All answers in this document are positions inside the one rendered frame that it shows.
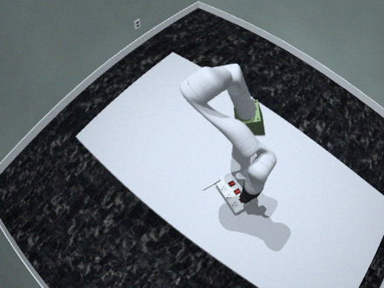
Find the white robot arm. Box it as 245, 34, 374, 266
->
180, 64, 277, 189

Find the white power strip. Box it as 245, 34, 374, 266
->
202, 176, 250, 215

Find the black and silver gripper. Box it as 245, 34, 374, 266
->
235, 167, 264, 203

